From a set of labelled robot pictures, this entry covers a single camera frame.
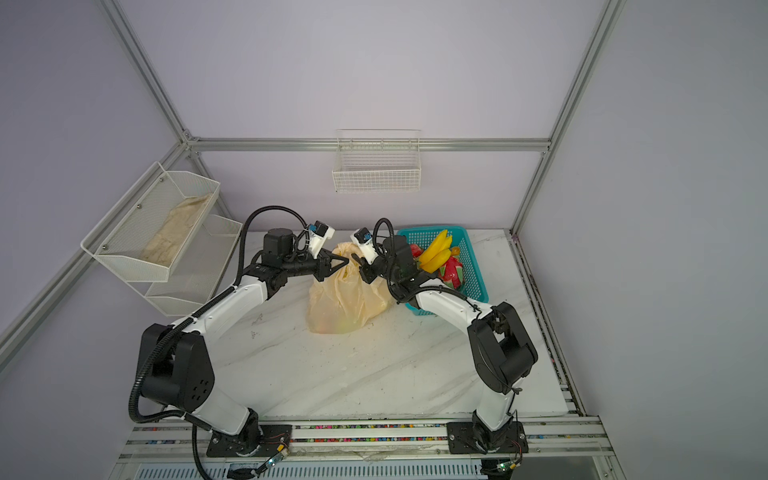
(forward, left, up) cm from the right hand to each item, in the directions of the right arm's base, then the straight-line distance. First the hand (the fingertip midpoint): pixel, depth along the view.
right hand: (352, 253), depth 83 cm
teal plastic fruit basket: (+1, -38, -18) cm, 42 cm away
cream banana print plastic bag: (-9, +3, -11) cm, 15 cm away
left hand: (-3, +2, 0) cm, 3 cm away
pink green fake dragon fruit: (+5, -31, -17) cm, 36 cm away
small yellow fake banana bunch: (+10, -26, -12) cm, 31 cm away
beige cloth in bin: (-4, +48, +8) cm, 49 cm away
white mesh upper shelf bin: (-3, +52, +11) cm, 53 cm away
